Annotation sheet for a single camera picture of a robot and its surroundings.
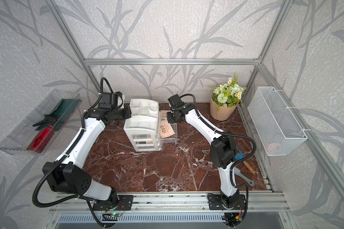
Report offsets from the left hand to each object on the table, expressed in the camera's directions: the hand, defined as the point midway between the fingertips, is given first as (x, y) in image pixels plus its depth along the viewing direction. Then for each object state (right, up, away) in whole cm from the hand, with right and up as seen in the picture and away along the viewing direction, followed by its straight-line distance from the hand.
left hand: (130, 111), depth 81 cm
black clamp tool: (-33, -4, -16) cm, 37 cm away
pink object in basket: (+75, -18, -10) cm, 78 cm away
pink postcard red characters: (+19, -1, +1) cm, 19 cm away
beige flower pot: (+58, -1, +18) cm, 60 cm away
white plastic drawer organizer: (+7, -8, 0) cm, 11 cm away
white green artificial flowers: (+58, +10, +2) cm, 59 cm away
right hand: (+22, -4, +8) cm, 24 cm away
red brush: (-29, -13, -23) cm, 39 cm away
